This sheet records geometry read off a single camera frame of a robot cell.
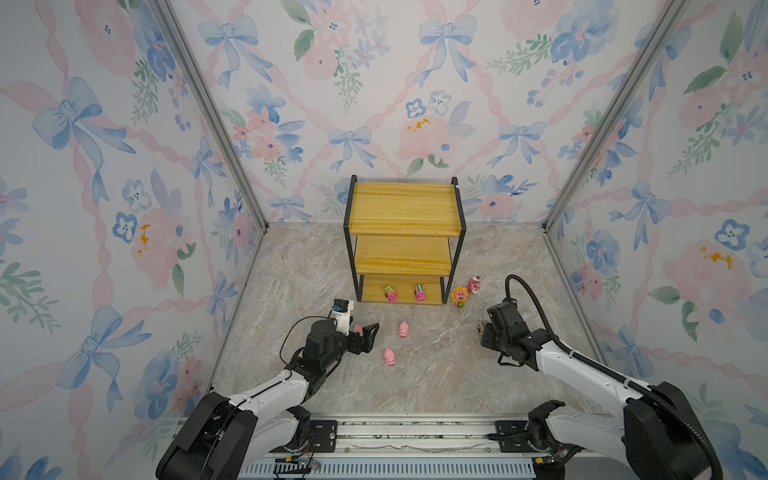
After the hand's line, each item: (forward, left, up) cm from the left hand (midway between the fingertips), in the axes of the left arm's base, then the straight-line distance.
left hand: (366, 320), depth 85 cm
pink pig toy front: (-8, -7, -7) cm, 13 cm away
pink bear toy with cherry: (+15, -34, -4) cm, 38 cm away
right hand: (-1, -36, -5) cm, 36 cm away
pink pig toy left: (-6, +1, +6) cm, 9 cm away
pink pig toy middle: (0, -11, -6) cm, 13 cm away
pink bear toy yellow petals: (+11, -29, -4) cm, 31 cm away
